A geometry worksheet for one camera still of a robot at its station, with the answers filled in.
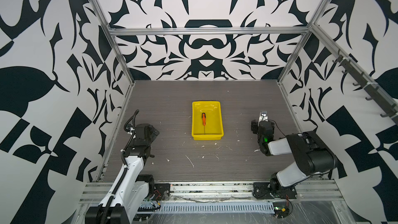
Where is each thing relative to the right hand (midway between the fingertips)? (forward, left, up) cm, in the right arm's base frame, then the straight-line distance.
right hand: (263, 118), depth 93 cm
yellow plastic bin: (-3, +30, -5) cm, 30 cm away
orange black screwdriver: (+2, +36, -3) cm, 36 cm away
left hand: (-9, +66, +6) cm, 67 cm away
